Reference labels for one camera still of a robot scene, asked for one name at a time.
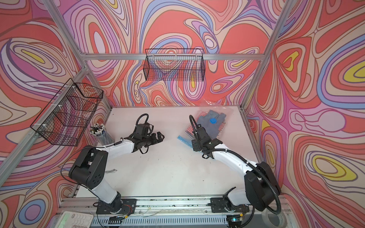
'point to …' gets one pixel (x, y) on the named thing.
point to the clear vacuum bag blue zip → (214, 118)
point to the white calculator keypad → (71, 219)
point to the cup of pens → (98, 130)
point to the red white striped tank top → (189, 130)
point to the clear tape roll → (283, 217)
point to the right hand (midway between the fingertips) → (201, 145)
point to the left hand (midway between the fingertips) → (161, 138)
